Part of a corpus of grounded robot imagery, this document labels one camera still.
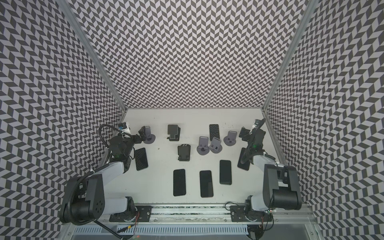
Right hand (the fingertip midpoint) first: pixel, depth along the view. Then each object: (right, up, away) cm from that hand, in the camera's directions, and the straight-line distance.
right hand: (250, 131), depth 91 cm
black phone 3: (-27, -29, -8) cm, 41 cm away
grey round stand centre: (-29, -10, 0) cm, 30 cm away
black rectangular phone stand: (-48, 0, +6) cm, 48 cm away
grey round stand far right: (-11, -5, +4) cm, 13 cm away
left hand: (-68, +3, -4) cm, 68 cm away
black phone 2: (-3, -21, -1) cm, 21 cm away
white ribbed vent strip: (-49, -45, -22) cm, 70 cm away
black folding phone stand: (-41, -13, 0) cm, 43 cm away
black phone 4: (-16, -24, -6) cm, 29 cm away
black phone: (-20, -1, +17) cm, 26 cm away
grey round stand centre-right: (-21, -9, +2) cm, 23 cm away
